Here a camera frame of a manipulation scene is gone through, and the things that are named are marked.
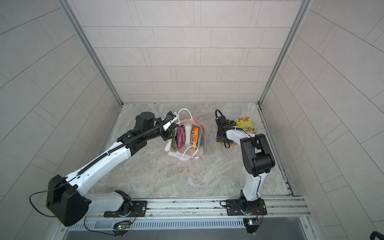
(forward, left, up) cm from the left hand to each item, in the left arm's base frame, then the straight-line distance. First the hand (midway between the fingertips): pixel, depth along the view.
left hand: (180, 122), depth 74 cm
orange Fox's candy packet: (-7, -26, -9) cm, 29 cm away
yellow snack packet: (+14, -41, -21) cm, 48 cm away
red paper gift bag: (+4, -2, -24) cm, 24 cm away
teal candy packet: (-3, -10, -13) cm, 17 cm away
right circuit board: (-40, -34, -24) cm, 58 cm away
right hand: (+6, -25, -26) cm, 37 cm away
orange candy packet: (-2, -8, -12) cm, 14 cm away
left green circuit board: (-42, +24, -21) cm, 52 cm away
